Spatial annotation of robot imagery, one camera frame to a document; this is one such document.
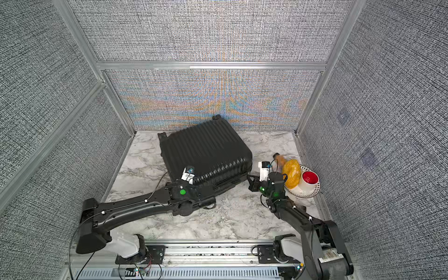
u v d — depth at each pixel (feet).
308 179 3.02
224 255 2.45
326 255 1.36
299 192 3.00
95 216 1.33
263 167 2.51
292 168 3.02
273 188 2.22
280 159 3.39
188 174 2.02
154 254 2.41
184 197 1.56
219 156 2.75
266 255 2.41
